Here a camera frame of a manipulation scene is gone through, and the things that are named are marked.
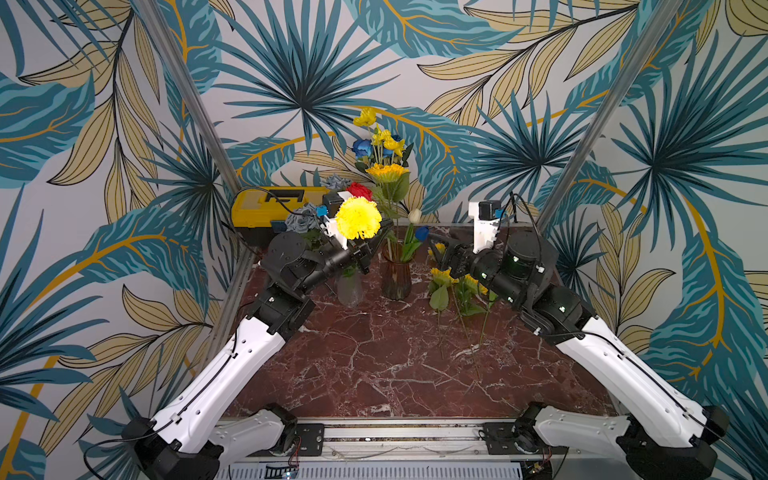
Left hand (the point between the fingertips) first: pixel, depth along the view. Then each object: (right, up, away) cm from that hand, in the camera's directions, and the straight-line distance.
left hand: (391, 228), depth 55 cm
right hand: (+10, -1, +5) cm, 11 cm away
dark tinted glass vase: (+2, -12, +40) cm, 42 cm away
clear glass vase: (-13, -16, +39) cm, 44 cm away
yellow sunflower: (+16, -17, +40) cm, 46 cm away
